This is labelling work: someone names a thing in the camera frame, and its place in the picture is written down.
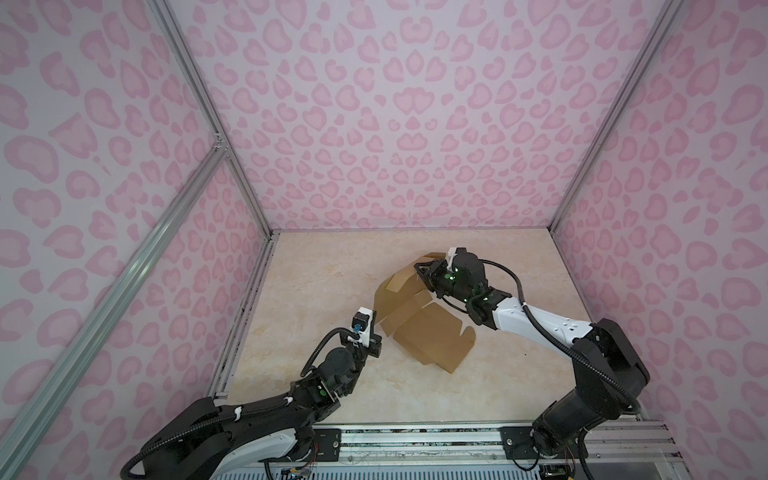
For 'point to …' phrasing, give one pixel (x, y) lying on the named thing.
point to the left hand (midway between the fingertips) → (376, 313)
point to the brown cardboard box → (404, 306)
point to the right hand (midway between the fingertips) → (413, 266)
